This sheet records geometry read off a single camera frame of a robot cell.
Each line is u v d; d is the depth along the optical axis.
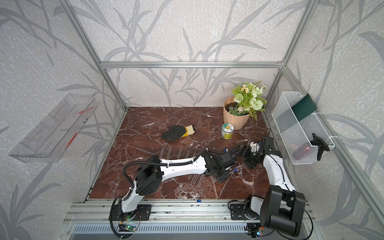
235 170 0.89
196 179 0.84
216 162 0.62
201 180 0.84
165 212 0.75
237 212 0.73
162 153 0.94
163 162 0.51
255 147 0.79
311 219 0.36
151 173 0.54
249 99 0.88
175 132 1.04
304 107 0.77
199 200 0.79
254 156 0.72
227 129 0.96
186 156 0.93
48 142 0.64
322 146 0.55
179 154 0.94
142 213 0.73
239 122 0.99
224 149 0.97
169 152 0.96
